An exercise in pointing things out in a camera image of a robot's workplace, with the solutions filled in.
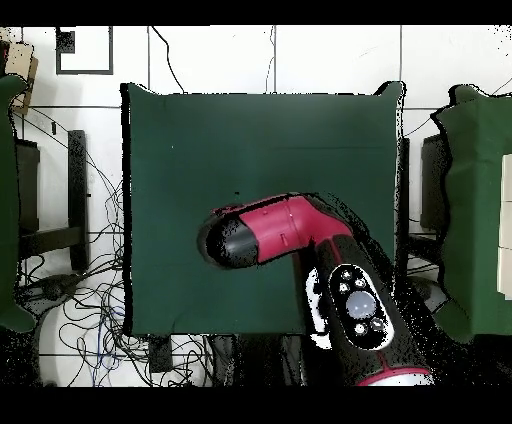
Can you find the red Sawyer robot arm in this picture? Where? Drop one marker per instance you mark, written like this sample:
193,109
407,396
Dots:
280,228

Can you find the black equipment tower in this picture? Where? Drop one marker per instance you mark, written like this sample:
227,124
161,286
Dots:
432,180

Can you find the dark green table cloth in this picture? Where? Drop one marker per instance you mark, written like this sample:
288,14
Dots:
260,140

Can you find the black metal stand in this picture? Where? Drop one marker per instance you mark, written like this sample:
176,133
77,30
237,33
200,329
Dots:
404,180
78,180

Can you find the black power strip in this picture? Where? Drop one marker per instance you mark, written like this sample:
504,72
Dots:
160,354

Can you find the green cloth on side table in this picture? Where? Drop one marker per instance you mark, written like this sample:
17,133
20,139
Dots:
476,200
8,200

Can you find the black box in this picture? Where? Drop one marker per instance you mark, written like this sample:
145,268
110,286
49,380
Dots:
28,184

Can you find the white box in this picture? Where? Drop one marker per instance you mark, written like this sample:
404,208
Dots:
504,274
506,224

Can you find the tan cardboard piece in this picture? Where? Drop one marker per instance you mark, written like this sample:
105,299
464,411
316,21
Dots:
20,60

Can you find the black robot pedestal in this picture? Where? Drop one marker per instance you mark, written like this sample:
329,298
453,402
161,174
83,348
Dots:
256,360

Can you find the grey pedestal foot with knob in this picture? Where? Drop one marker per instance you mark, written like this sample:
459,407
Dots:
52,290

